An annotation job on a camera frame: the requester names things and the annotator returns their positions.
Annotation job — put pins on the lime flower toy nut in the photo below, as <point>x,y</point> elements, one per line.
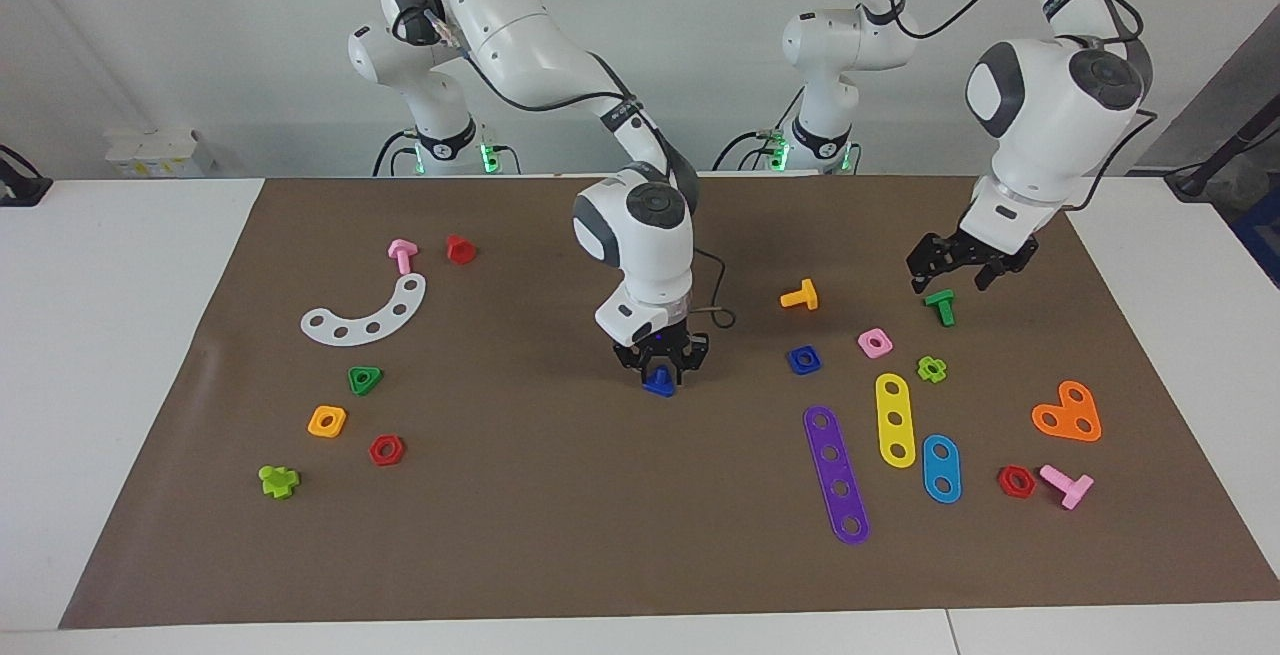
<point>924,369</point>

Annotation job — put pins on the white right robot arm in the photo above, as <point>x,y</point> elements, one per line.
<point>640,235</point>

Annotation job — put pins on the blue plastic toy screw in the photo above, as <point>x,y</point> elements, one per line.
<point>658,387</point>

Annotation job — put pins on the pink plastic toy screw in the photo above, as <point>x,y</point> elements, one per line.
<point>402,257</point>
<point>1075,488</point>

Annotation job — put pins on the brown table mat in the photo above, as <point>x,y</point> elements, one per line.
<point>600,515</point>

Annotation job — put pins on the red plastic toy screw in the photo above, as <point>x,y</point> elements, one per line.
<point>460,251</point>

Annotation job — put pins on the pink square toy nut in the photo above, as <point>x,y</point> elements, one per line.
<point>865,339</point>

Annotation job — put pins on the white background box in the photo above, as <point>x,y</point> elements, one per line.
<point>155,153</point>

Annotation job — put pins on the white curved perforated strip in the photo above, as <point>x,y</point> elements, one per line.
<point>357,332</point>

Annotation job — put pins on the purple four-hole strip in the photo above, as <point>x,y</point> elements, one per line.
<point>835,470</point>

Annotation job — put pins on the green triangular toy nut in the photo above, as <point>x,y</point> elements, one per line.
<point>372,376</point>

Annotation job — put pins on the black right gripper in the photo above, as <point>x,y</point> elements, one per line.
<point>662,351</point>

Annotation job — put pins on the orange square toy nut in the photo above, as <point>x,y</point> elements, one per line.
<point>339,417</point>

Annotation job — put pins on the blue background object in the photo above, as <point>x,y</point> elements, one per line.
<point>1262,235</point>

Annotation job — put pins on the orange plastic toy screw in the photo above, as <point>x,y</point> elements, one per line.
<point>808,295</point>

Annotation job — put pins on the black table clamp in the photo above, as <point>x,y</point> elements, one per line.
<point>20,185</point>

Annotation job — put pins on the orange heart perforated plate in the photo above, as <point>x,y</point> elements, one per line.
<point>1068,415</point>

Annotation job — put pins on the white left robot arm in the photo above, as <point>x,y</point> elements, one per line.
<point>1050,105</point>

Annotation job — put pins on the blue two-hole strip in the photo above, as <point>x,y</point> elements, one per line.
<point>941,469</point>

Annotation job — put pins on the black stand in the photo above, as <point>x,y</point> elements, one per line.
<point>1225,150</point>

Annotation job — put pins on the blue square toy nut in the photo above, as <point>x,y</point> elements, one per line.
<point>793,367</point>

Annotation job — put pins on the lime green toy screw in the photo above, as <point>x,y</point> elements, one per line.
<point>278,482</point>

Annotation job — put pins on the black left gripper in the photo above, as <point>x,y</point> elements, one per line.
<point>985,255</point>

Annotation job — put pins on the red hexagonal toy nut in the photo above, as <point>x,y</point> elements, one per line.
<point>398,451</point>
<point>1029,483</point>

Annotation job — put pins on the dark green toy screw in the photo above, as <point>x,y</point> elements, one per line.
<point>944,310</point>

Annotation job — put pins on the yellow three-hole strip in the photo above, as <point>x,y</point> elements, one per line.
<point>895,402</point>

